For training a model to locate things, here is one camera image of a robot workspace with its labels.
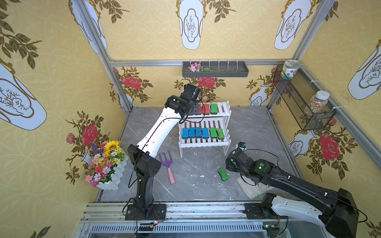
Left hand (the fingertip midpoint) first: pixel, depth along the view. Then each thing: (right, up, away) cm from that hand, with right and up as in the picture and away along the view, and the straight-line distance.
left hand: (185, 106), depth 81 cm
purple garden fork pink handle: (-12, -34, +11) cm, 37 cm away
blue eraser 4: (+12, -15, +7) cm, 20 cm away
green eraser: (+16, -1, 0) cm, 16 cm away
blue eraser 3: (+7, -14, +8) cm, 18 cm away
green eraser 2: (+21, -38, +4) cm, 43 cm away
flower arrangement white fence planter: (-38, -30, -8) cm, 49 cm away
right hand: (+25, -29, +1) cm, 39 cm away
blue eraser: (-1, -15, +7) cm, 17 cm away
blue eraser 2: (+3, -15, +7) cm, 16 cm away
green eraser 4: (+20, -16, +6) cm, 26 cm away
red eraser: (+7, -2, -9) cm, 12 cm away
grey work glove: (+37, -45, 0) cm, 58 cm away
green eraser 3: (+16, -15, +7) cm, 23 cm away
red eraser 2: (+12, 0, +1) cm, 12 cm away
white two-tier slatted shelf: (+15, -12, +11) cm, 22 cm away
